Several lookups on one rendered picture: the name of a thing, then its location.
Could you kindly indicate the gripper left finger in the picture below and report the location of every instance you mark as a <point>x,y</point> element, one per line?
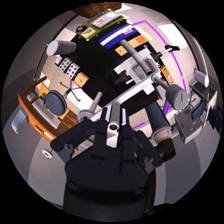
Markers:
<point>77,133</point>

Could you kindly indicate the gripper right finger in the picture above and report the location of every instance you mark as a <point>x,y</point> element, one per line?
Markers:
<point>148,148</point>

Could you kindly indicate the small grey knurled knob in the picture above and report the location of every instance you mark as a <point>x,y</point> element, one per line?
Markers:
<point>115,112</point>

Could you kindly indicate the large grey knurled knob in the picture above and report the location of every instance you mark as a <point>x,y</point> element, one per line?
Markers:
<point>176,97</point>

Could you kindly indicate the grey dotted block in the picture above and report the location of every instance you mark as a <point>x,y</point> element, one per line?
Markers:
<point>64,63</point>
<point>72,70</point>

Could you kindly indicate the light grey platen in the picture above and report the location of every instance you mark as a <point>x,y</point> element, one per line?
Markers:
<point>126,67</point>

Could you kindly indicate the grey cylinder shaft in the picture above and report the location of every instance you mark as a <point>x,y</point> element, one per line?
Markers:
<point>61,47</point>

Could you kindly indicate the black round nut block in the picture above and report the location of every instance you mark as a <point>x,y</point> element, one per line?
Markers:
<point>155,56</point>

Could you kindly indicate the tan wooden block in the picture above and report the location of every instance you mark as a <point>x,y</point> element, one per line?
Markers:
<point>121,50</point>

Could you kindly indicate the black crank with screw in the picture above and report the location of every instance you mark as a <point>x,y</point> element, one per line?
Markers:
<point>172,47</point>

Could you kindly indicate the blue grey swivel stool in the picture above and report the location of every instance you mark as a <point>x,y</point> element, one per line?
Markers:
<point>55,103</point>

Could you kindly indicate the grey pin with collar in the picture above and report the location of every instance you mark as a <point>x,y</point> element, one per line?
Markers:
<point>96,101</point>

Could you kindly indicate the grey control box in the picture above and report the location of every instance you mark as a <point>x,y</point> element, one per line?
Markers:
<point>187,129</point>

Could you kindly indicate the orange desk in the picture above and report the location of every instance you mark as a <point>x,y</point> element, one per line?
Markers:
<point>31,108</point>

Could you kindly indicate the yellow labelled box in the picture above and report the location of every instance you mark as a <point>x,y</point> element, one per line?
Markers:
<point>80,78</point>

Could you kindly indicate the grey translucent bin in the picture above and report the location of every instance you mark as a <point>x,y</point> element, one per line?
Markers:
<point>19,120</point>

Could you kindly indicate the blue flat panel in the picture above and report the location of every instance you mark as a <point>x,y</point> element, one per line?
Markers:
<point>197,111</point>

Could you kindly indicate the black flat panel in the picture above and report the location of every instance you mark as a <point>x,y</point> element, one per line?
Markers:
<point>212,117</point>

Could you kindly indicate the black gauge base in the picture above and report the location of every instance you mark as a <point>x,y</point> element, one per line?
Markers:
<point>98,61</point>

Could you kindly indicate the orange labelled box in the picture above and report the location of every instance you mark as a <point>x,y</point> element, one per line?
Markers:
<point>166,74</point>

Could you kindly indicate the red green edged mat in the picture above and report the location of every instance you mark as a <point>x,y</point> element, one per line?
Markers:
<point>40,64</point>

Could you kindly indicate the white cylinder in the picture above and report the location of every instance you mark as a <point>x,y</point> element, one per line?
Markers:
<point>201,77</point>

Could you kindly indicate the blue white striped box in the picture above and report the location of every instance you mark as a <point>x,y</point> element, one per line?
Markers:
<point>113,39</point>

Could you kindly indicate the olive green labelled case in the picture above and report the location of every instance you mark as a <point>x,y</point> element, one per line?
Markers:
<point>101,29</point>

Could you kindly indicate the orange flat pad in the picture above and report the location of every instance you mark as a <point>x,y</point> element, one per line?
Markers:
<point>140,40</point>

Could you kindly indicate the white text poster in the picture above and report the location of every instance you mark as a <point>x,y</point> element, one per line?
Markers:
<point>152,14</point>

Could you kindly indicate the black bracket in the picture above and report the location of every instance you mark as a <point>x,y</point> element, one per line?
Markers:
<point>122,77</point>

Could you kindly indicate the grey frame cart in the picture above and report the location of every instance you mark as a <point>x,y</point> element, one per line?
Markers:
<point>212,98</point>

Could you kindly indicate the grey curved post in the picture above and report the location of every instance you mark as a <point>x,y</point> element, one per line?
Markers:
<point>134,54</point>

